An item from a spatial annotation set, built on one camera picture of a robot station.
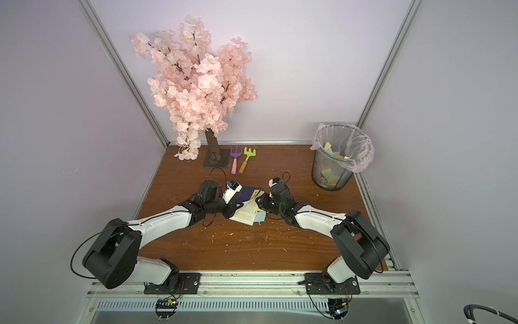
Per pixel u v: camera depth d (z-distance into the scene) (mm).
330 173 905
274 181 825
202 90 644
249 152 1147
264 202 770
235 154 1140
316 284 726
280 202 670
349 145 927
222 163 1103
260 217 898
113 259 427
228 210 758
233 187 758
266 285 742
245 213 913
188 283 731
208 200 695
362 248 432
